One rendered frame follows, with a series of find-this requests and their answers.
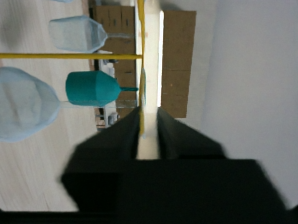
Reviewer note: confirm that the yellow wire glass rack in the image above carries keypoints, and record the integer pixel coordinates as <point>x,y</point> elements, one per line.
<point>141,16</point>

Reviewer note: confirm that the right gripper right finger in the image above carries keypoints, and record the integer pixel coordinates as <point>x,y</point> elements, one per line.
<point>180,140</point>

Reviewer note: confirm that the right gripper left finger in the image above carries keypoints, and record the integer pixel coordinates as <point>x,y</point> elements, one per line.
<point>118,140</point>

